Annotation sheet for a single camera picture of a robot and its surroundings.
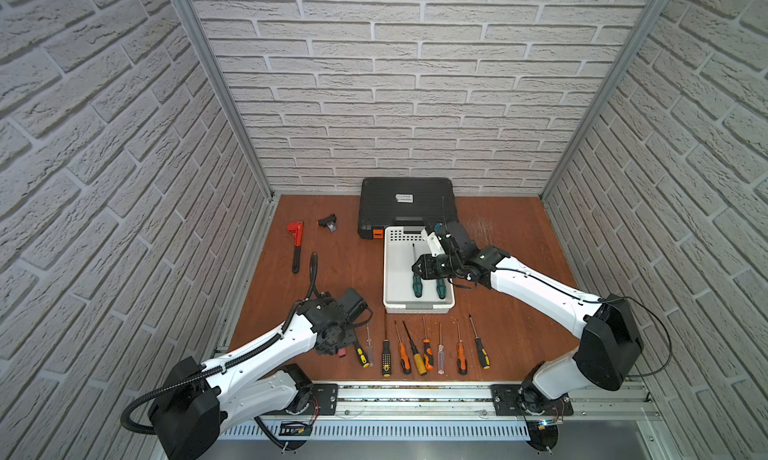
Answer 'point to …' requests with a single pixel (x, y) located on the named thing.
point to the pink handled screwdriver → (342, 353)
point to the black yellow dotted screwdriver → (386, 354)
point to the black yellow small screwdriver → (361, 355)
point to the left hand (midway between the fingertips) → (348, 336)
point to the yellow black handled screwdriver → (418, 358)
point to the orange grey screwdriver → (404, 361)
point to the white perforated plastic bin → (403, 246)
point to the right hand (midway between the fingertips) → (416, 266)
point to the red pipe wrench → (297, 228)
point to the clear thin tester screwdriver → (370, 350)
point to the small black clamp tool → (329, 222)
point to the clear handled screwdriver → (441, 357)
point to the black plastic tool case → (404, 202)
